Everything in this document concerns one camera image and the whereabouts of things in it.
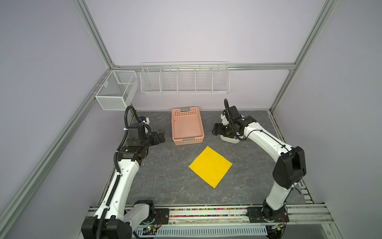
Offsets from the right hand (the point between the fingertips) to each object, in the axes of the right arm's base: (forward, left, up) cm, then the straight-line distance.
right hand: (217, 133), depth 87 cm
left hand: (-7, +33, +8) cm, 35 cm away
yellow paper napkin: (-14, +3, -16) cm, 22 cm away
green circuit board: (-46, +36, -18) cm, 61 cm away
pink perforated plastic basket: (+15, +20, -13) cm, 28 cm away
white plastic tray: (+4, -10, -13) cm, 16 cm away
